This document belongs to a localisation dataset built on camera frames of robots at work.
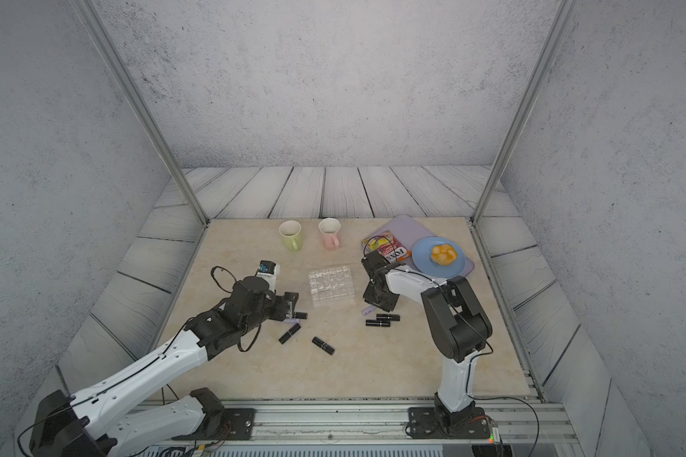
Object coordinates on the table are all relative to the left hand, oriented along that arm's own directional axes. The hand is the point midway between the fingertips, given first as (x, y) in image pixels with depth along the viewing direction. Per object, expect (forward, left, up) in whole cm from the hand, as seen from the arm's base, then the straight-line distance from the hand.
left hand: (292, 295), depth 79 cm
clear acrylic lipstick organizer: (+12, -10, -15) cm, 21 cm away
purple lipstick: (-8, -1, +2) cm, 9 cm away
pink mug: (+33, -9, -8) cm, 36 cm away
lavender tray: (+39, -42, -18) cm, 60 cm away
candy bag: (+29, -31, -13) cm, 44 cm away
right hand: (+7, -24, -16) cm, 30 cm away
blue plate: (+25, -43, -17) cm, 53 cm away
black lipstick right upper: (+1, -26, -15) cm, 30 cm away
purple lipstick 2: (+4, -22, -16) cm, 27 cm away
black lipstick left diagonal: (-2, +1, -16) cm, 16 cm away
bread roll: (+23, -50, -13) cm, 57 cm away
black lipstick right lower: (-1, -25, -17) cm, 30 cm away
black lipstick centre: (-6, -5, -16) cm, 18 cm away
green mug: (+30, +5, -8) cm, 31 cm away
